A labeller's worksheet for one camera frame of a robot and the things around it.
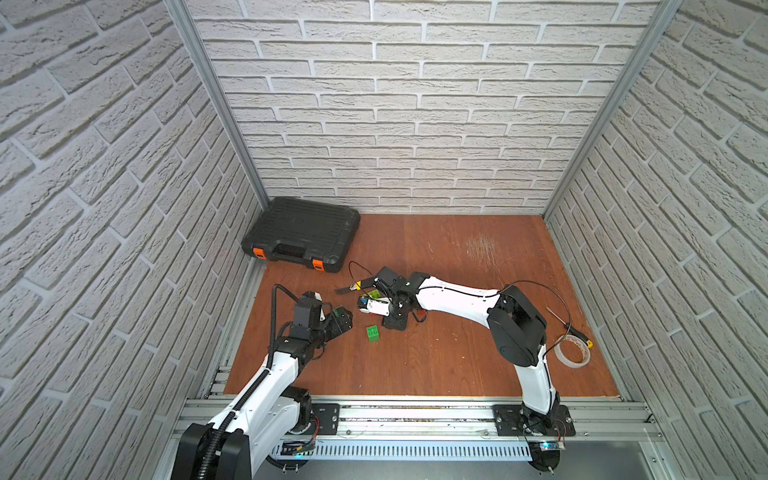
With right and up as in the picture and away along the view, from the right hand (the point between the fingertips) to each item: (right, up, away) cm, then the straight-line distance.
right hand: (395, 313), depth 90 cm
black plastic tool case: (-34, +26, +14) cm, 45 cm away
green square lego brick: (-6, -5, -5) cm, 10 cm away
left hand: (-15, 0, -4) cm, 16 cm away
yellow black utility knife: (-12, +8, +7) cm, 16 cm away
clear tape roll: (+48, -12, -7) cm, 50 cm away
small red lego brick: (+6, +7, -26) cm, 27 cm away
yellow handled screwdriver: (+55, -6, -3) cm, 55 cm away
